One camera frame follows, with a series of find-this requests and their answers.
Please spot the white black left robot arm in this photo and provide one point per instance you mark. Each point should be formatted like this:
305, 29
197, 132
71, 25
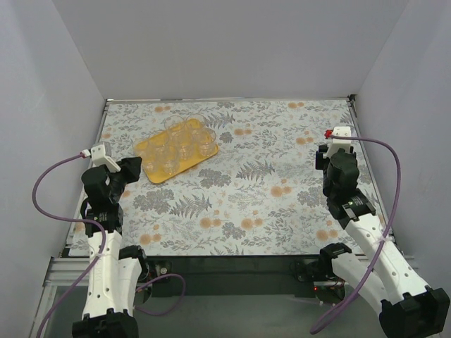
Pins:
113, 279

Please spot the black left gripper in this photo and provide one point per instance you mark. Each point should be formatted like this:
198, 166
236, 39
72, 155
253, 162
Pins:
130, 167

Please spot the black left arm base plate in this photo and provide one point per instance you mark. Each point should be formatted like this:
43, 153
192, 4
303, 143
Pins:
156, 274

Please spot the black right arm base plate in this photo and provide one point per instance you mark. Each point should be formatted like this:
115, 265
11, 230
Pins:
326, 286

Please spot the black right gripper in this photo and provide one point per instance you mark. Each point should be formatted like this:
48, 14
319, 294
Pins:
320, 160

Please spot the yellow plastic tray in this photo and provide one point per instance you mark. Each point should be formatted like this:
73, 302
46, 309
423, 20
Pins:
159, 176

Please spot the clear drinking glass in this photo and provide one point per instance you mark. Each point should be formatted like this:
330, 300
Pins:
160, 143

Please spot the floral patterned table mat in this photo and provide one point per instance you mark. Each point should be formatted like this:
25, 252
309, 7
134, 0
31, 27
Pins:
259, 195

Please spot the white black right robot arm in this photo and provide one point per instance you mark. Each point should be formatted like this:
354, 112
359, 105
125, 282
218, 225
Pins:
406, 305

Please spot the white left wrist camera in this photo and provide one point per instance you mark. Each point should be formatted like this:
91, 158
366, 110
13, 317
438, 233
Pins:
101, 155

